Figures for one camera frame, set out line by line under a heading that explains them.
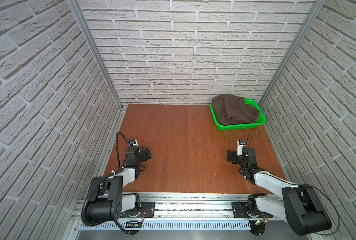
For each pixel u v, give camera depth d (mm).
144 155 827
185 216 735
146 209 732
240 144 798
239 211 740
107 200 421
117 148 691
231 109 1068
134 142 806
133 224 722
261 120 1037
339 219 421
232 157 819
